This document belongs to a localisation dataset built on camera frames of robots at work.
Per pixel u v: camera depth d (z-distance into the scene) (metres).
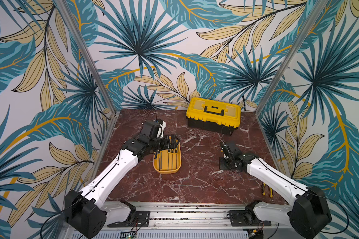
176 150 0.98
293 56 0.85
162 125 0.70
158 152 0.97
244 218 0.73
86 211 0.37
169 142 0.67
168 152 0.97
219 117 0.96
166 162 0.93
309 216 0.40
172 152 0.97
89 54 0.86
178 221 0.73
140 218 0.72
